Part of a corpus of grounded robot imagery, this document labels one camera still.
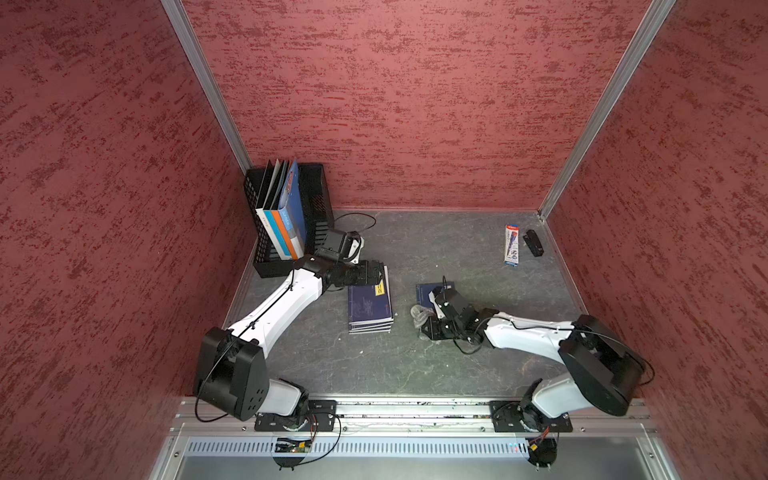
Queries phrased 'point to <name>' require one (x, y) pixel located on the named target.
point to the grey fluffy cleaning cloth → (420, 314)
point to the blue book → (423, 291)
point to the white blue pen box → (512, 237)
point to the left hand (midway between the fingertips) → (368, 280)
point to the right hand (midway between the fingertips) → (427, 333)
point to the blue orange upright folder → (290, 215)
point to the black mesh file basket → (317, 218)
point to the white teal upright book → (264, 208)
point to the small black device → (533, 243)
